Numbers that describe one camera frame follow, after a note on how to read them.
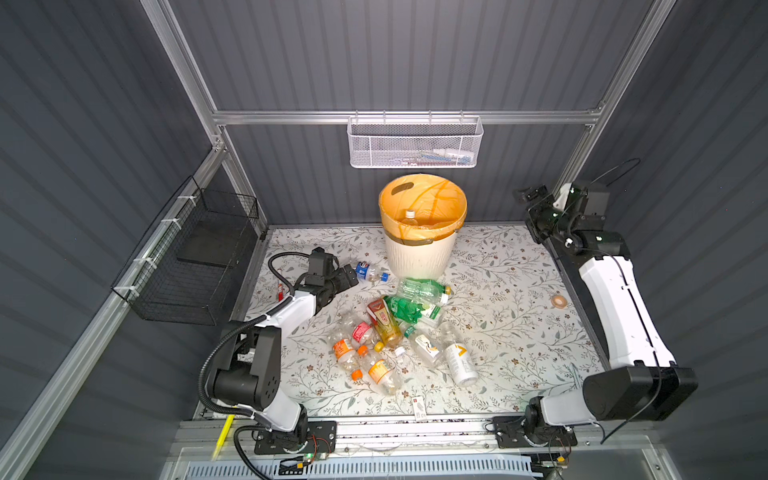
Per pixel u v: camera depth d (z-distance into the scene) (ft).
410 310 2.92
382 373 2.59
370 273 3.42
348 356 2.76
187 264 2.41
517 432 2.41
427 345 2.71
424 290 3.01
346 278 2.78
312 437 2.38
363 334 2.85
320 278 2.36
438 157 3.00
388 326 2.84
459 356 2.65
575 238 1.72
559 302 3.17
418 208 3.41
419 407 2.53
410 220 3.25
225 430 2.43
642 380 1.28
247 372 1.48
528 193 2.16
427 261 3.01
